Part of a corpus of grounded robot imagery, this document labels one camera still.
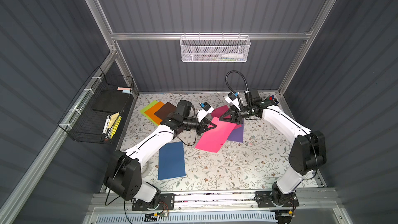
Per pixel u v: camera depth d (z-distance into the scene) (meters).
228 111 0.73
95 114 0.73
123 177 0.42
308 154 0.46
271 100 0.97
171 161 0.87
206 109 0.68
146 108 1.12
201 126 0.67
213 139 0.78
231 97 0.69
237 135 0.97
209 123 0.72
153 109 1.12
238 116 0.68
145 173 0.80
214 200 0.75
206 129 0.73
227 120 0.73
